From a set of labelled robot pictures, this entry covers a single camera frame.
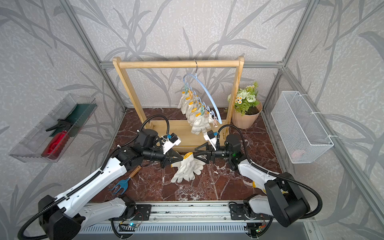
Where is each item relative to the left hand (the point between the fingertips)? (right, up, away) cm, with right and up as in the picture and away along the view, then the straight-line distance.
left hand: (181, 159), depth 69 cm
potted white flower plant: (+36, +25, +16) cm, 47 cm away
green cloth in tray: (-52, +20, +5) cm, 56 cm away
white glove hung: (-2, +33, +24) cm, 41 cm away
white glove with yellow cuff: (+3, -5, +4) cm, 7 cm away
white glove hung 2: (+2, +30, +17) cm, 34 cm away
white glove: (+9, +17, +12) cm, 23 cm away
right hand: (+7, +2, +4) cm, 8 cm away
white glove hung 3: (+3, +26, +17) cm, 31 cm away
